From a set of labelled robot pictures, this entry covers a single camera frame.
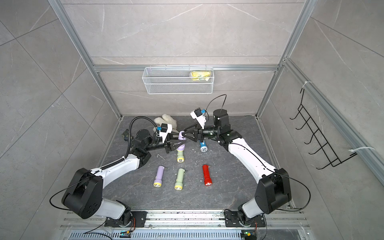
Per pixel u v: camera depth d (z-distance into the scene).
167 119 1.04
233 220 0.73
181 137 0.68
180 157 0.93
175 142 0.68
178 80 1.01
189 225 0.73
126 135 1.04
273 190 0.42
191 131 0.65
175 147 0.70
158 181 0.83
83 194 0.43
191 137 0.67
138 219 0.73
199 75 0.84
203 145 0.98
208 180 0.84
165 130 0.64
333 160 0.58
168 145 0.67
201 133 0.63
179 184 0.81
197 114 0.63
